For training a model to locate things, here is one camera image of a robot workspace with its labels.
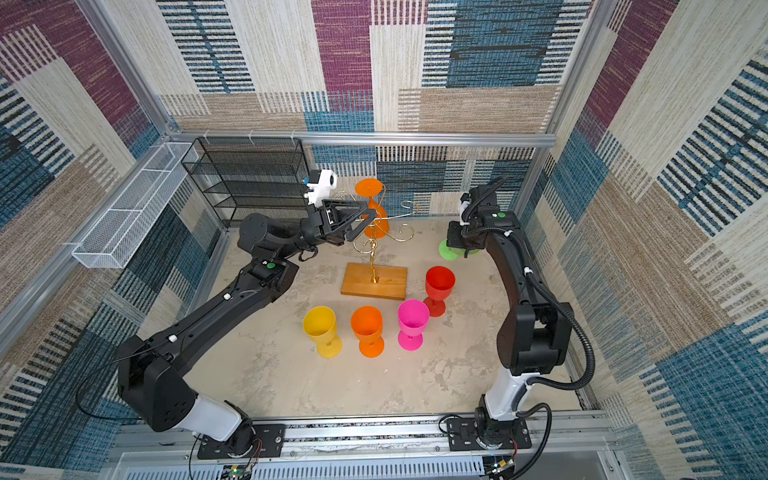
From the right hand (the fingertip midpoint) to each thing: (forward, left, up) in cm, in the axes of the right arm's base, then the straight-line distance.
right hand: (453, 241), depth 86 cm
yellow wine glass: (-19, +38, -10) cm, 44 cm away
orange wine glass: (-20, +25, -9) cm, 33 cm away
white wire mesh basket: (-6, +83, +13) cm, 84 cm away
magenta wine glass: (-19, +13, -9) cm, 24 cm away
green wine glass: (+5, -2, -12) cm, 13 cm away
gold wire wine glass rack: (0, +23, -18) cm, 30 cm away
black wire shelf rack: (+34, +69, -1) cm, 77 cm away
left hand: (-18, +22, +29) cm, 41 cm away
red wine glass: (-8, +4, -10) cm, 13 cm away
